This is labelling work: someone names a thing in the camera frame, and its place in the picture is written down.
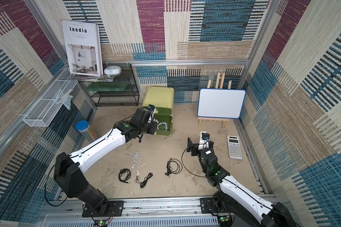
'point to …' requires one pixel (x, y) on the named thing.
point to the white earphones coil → (139, 161)
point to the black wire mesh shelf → (122, 91)
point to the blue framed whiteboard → (220, 103)
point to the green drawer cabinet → (162, 98)
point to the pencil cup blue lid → (82, 126)
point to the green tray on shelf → (106, 86)
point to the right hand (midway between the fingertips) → (197, 137)
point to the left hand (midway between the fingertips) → (154, 122)
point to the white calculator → (234, 147)
